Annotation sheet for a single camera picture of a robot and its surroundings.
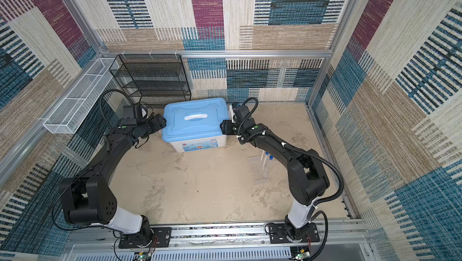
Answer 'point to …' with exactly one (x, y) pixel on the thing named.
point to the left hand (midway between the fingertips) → (159, 120)
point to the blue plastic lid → (194, 118)
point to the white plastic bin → (191, 145)
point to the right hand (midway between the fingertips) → (226, 127)
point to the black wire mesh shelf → (153, 79)
